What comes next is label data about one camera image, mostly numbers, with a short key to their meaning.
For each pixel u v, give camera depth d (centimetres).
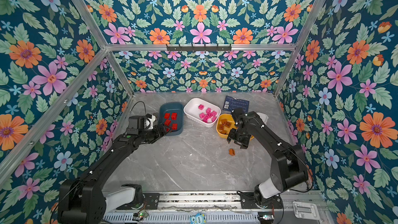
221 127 98
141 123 68
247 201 73
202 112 106
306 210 69
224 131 96
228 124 100
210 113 105
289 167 44
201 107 110
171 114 104
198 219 68
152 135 74
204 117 103
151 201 74
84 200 40
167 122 101
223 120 101
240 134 71
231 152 88
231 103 112
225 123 101
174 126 100
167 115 104
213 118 103
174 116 104
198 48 93
